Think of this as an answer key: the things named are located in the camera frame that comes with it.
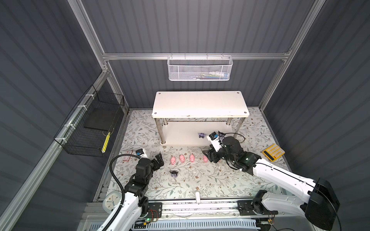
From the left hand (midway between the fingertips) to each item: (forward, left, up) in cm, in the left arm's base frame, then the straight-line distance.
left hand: (154, 157), depth 84 cm
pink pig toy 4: (0, -10, -6) cm, 12 cm away
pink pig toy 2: (+1, -23, -7) cm, 24 cm away
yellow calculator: (+2, -76, -6) cm, 77 cm away
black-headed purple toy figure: (+14, -29, 0) cm, 33 cm away
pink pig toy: (-6, -29, +7) cm, 30 cm away
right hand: (-1, -31, +8) cm, 32 cm away
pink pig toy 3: (+2, -16, -7) cm, 18 cm away
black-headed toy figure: (-9, -11, -5) cm, 15 cm away
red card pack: (+4, +19, -8) cm, 21 cm away
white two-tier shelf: (+37, -20, -8) cm, 43 cm away
